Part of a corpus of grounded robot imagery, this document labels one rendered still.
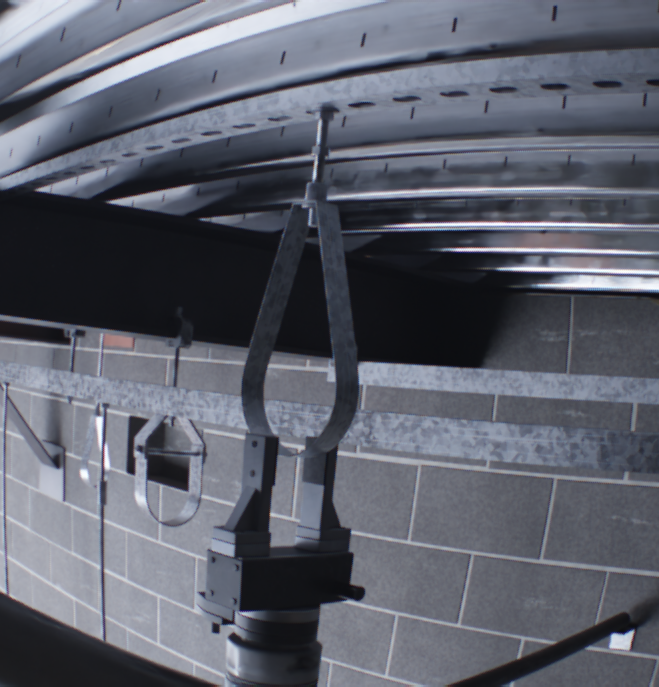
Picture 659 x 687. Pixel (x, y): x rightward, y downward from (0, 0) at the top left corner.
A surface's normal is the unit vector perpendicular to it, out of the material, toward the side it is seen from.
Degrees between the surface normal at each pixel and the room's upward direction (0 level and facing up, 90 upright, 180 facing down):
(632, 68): 90
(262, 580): 90
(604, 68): 90
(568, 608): 90
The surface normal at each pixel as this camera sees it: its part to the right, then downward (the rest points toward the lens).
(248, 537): 0.70, 0.04
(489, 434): -0.70, -0.10
